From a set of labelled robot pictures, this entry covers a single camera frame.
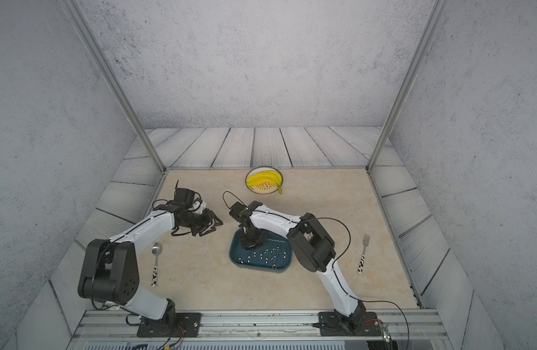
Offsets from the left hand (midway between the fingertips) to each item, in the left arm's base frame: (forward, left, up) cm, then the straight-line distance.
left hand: (222, 224), depth 89 cm
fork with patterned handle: (-5, -59, -10) cm, 60 cm away
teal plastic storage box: (-9, -21, -8) cm, 24 cm away
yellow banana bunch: (+29, -18, -4) cm, 35 cm away
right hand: (-8, -11, -8) cm, 16 cm away
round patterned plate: (+25, -16, -8) cm, 31 cm away
